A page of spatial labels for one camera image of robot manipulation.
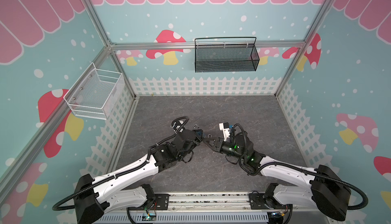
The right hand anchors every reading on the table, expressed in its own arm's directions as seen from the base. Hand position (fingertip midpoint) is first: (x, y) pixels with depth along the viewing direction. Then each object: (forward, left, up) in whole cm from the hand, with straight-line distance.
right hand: (202, 141), depth 71 cm
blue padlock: (+4, +2, +1) cm, 5 cm away
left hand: (+4, 0, -1) cm, 4 cm away
